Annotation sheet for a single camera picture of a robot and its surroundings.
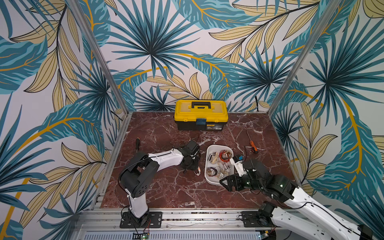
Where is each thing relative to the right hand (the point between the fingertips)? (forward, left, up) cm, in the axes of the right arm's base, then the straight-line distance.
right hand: (226, 179), depth 72 cm
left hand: (+12, +15, -14) cm, 23 cm away
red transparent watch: (+19, -5, -11) cm, 23 cm away
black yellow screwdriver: (+30, +52, -13) cm, 62 cm away
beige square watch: (+19, +3, -13) cm, 23 cm away
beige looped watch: (+8, -2, -14) cm, 16 cm away
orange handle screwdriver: (+25, -25, -13) cm, 37 cm away
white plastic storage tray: (+14, 0, -14) cm, 20 cm away
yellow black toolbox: (+41, +10, +3) cm, 42 cm away
